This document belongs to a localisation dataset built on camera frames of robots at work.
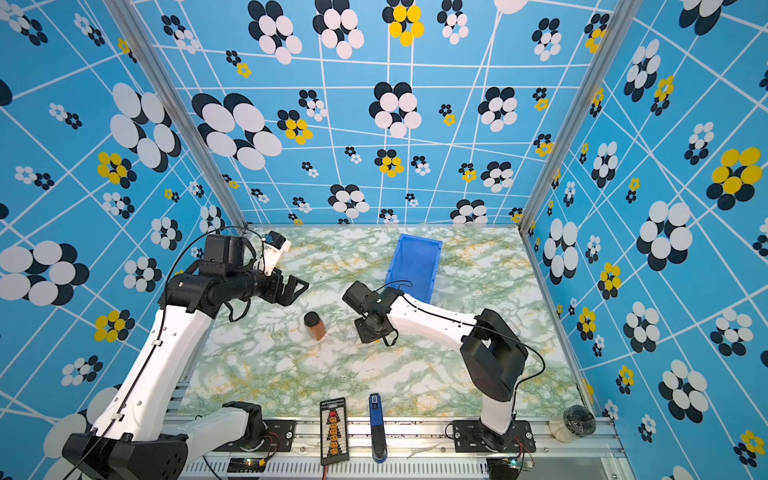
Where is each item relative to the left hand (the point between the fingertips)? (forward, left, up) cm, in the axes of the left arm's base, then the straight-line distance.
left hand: (295, 274), depth 73 cm
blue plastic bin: (+22, -31, -26) cm, 46 cm away
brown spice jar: (-4, -2, -19) cm, 19 cm away
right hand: (-5, -18, -20) cm, 28 cm away
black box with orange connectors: (-33, -10, -25) cm, 42 cm away
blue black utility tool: (-33, -21, -22) cm, 45 cm away
